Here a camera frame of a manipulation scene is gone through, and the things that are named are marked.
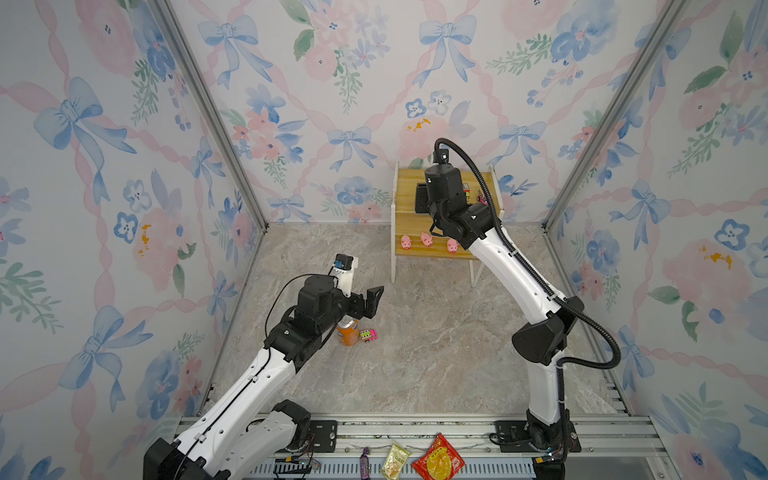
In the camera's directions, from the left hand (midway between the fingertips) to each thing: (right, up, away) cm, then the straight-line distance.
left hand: (367, 280), depth 74 cm
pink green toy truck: (0, -17, +14) cm, 22 cm away
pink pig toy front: (+11, +10, +17) cm, 22 cm away
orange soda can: (-6, -15, +8) cm, 18 cm away
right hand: (+16, +25, +3) cm, 29 cm away
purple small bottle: (0, -43, -4) cm, 43 cm away
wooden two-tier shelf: (+12, +13, +19) cm, 26 cm away
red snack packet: (+17, -42, -4) cm, 46 cm away
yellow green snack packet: (+7, -42, -4) cm, 43 cm away
